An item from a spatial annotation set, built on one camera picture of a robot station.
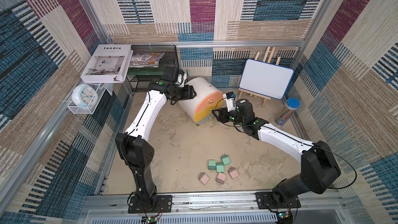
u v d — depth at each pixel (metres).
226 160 0.86
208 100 0.87
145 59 0.85
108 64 0.74
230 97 0.73
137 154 0.47
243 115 0.65
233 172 0.81
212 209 0.73
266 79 0.99
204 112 0.87
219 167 0.83
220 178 0.79
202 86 0.90
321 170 0.43
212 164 0.83
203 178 0.79
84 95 0.65
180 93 0.69
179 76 0.67
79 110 0.67
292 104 0.89
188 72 1.13
